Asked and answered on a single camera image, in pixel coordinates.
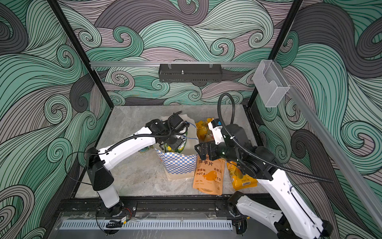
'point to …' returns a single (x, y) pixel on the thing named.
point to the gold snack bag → (204, 133)
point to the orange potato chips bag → (209, 175)
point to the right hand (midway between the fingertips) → (204, 145)
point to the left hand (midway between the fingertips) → (177, 140)
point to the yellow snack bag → (239, 180)
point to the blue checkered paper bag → (182, 165)
